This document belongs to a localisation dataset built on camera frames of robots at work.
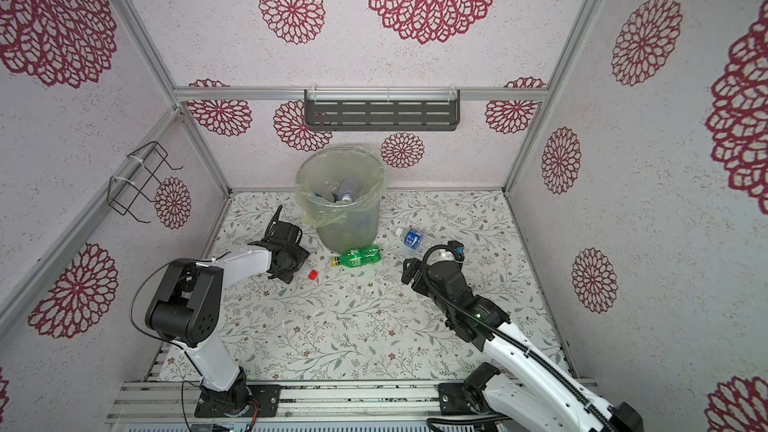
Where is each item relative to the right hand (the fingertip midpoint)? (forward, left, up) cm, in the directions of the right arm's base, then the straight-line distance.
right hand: (414, 265), depth 76 cm
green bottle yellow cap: (+11, +17, -14) cm, 24 cm away
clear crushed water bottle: (+22, +20, +2) cm, 30 cm away
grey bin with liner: (+28, +23, -2) cm, 37 cm away
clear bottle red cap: (+6, +31, -18) cm, 36 cm away
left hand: (+11, +35, -17) cm, 41 cm away
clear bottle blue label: (+19, -1, -15) cm, 24 cm away
